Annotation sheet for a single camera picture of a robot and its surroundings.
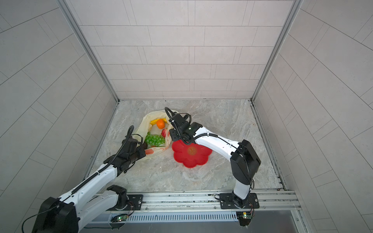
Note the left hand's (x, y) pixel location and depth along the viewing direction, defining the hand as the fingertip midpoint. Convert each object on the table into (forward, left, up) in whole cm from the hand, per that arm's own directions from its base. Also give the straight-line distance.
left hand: (147, 148), depth 87 cm
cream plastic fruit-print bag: (+11, +3, +7) cm, 13 cm away
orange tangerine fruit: (+17, -6, +2) cm, 18 cm away
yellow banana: (+19, -1, +1) cm, 19 cm away
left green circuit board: (-34, +6, -1) cm, 34 cm away
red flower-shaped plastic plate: (-3, -27, -3) cm, 27 cm away
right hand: (+5, -17, +9) cm, 20 cm away
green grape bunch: (+5, -4, +1) cm, 6 cm away
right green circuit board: (-34, -53, -3) cm, 62 cm away
